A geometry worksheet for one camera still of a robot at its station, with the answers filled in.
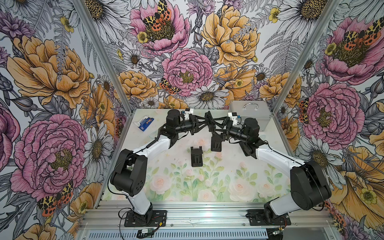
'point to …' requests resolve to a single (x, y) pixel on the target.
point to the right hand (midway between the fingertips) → (211, 128)
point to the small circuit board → (146, 233)
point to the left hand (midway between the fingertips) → (209, 123)
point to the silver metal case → (259, 110)
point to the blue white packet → (145, 123)
